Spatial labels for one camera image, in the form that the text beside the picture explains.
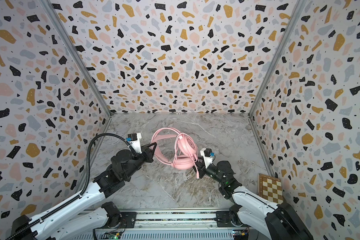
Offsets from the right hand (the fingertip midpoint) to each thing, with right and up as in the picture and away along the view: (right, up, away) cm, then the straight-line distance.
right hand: (189, 158), depth 76 cm
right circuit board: (+24, -36, -4) cm, 43 cm away
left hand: (-15, +9, -6) cm, 19 cm away
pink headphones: (-7, +6, -10) cm, 13 cm away
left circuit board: (-36, -35, -6) cm, 50 cm away
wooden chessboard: (+44, -18, +6) cm, 48 cm away
